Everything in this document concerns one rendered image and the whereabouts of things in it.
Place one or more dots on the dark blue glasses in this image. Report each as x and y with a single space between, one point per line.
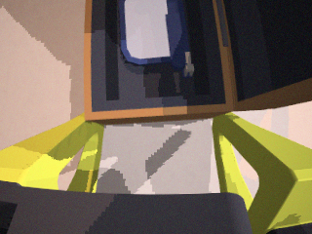
144 37

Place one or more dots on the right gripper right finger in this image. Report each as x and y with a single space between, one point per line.
283 166

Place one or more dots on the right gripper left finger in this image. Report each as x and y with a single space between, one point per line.
38 160

